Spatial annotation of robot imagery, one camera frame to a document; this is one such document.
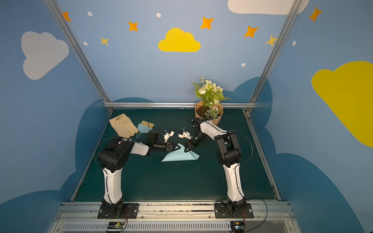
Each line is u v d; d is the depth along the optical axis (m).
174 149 0.92
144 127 1.11
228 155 0.58
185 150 0.91
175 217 0.73
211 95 0.90
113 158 0.55
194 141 0.86
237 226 0.73
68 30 0.77
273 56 0.88
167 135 0.93
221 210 0.74
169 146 0.88
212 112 0.94
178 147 0.93
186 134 0.86
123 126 1.11
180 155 0.93
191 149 0.84
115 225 0.72
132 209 0.75
